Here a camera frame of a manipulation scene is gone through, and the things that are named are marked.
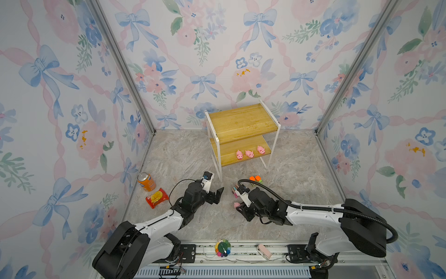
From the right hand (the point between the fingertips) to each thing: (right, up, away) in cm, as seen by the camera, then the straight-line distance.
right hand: (237, 205), depth 83 cm
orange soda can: (-45, +11, +2) cm, 46 cm away
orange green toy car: (+9, +11, +11) cm, 18 cm away
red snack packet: (-40, +2, +4) cm, 41 cm away
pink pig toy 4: (-1, +1, -2) cm, 2 cm away
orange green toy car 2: (+12, +11, +11) cm, 20 cm away
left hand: (-11, +10, +2) cm, 15 cm away
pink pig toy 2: (+6, +25, +2) cm, 26 cm away
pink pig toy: (+12, +27, +4) cm, 30 cm away
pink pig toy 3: (+1, +24, +2) cm, 25 cm away
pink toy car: (-2, +8, -6) cm, 10 cm away
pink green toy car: (-2, +13, -15) cm, 20 cm away
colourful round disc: (-7, -15, -9) cm, 19 cm away
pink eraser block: (+11, -16, -11) cm, 23 cm away
